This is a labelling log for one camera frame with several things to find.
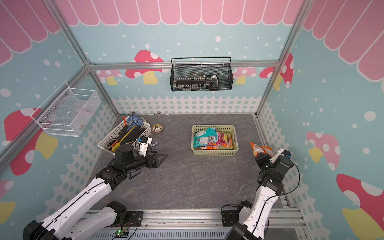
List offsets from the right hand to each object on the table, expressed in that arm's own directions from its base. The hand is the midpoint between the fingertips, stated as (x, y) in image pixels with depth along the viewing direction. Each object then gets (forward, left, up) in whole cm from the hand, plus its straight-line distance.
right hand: (259, 151), depth 78 cm
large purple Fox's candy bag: (+16, +18, -11) cm, 26 cm away
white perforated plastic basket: (+22, +91, -12) cm, 94 cm away
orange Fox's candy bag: (+12, +23, -15) cm, 29 cm away
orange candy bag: (+15, +11, -13) cm, 23 cm away
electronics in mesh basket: (+39, +34, +17) cm, 54 cm away
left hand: (-3, +51, +1) cm, 51 cm away
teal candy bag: (+16, +27, -9) cm, 33 cm away
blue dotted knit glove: (+33, +79, -10) cm, 86 cm away
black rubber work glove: (+21, +75, -10) cm, 78 cm away
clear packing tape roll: (+30, +63, -17) cm, 72 cm away
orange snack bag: (+2, 0, -2) cm, 3 cm away
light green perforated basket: (+7, +17, -12) cm, 22 cm away
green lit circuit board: (-34, +71, -20) cm, 81 cm away
